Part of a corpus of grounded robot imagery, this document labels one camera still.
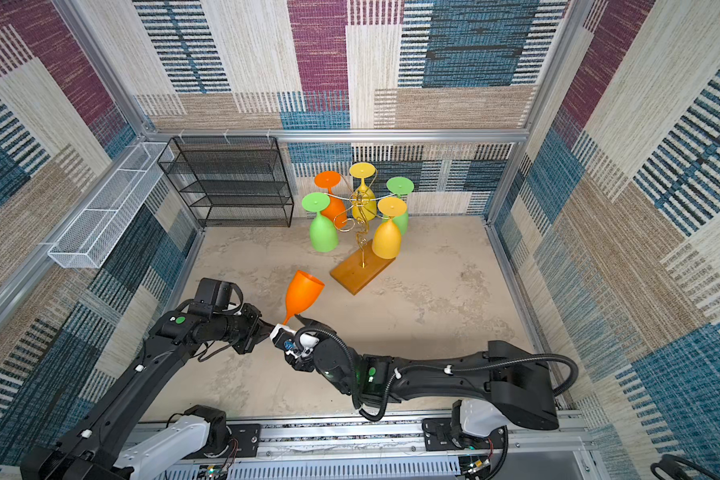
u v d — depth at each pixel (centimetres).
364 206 84
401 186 81
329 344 48
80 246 70
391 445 73
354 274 102
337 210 92
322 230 85
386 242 82
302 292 74
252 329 67
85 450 38
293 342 56
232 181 110
